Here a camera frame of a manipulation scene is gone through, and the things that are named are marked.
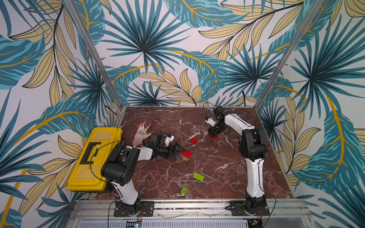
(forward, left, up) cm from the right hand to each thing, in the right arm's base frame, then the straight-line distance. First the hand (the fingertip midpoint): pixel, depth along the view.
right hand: (215, 131), depth 103 cm
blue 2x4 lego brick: (-20, +23, +3) cm, 31 cm away
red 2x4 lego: (-5, 0, -1) cm, 5 cm away
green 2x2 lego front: (-38, +24, -1) cm, 45 cm away
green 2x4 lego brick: (-31, +15, -1) cm, 35 cm away
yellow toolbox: (-33, +72, +14) cm, 80 cm away
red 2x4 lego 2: (-19, +22, +6) cm, 30 cm away
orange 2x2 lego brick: (-21, +23, +1) cm, 31 cm away
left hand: (-18, +25, +4) cm, 32 cm away
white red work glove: (-1, +53, +1) cm, 53 cm away
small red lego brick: (-7, +16, 0) cm, 18 cm away
